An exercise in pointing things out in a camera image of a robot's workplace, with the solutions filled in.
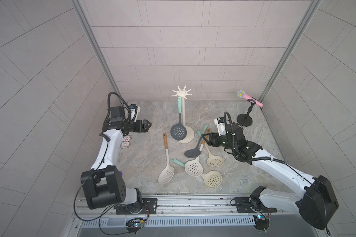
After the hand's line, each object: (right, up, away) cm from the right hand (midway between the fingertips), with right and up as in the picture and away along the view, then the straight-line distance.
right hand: (205, 136), depth 78 cm
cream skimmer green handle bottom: (+4, -23, 0) cm, 23 cm away
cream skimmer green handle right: (+6, -16, +6) cm, 18 cm away
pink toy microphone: (+25, +24, +15) cm, 38 cm away
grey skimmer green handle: (-15, +1, +6) cm, 16 cm away
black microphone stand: (+32, +8, +26) cm, 42 cm away
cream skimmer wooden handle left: (-21, -22, +2) cm, 30 cm away
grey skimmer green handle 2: (-5, -12, +10) cm, 16 cm away
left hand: (-34, +8, +5) cm, 35 cm away
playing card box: (-48, -6, +13) cm, 50 cm away
